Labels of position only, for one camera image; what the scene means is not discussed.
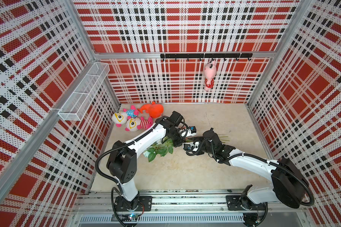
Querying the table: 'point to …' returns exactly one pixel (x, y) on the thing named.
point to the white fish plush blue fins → (120, 117)
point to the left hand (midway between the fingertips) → (185, 141)
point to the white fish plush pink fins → (134, 123)
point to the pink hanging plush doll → (209, 71)
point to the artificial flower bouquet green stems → (165, 145)
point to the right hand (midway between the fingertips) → (192, 138)
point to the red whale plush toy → (155, 110)
